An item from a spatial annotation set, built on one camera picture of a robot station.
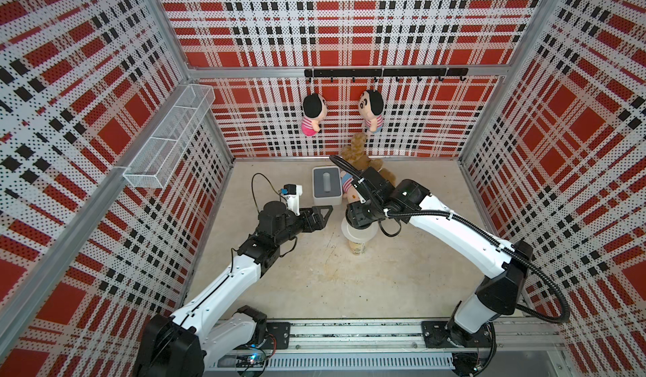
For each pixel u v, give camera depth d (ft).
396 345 2.41
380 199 1.78
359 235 2.48
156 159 2.30
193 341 1.26
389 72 2.96
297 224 2.21
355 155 3.43
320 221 2.23
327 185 3.60
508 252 1.38
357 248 2.76
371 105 3.00
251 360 2.27
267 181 2.22
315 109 2.98
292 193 2.27
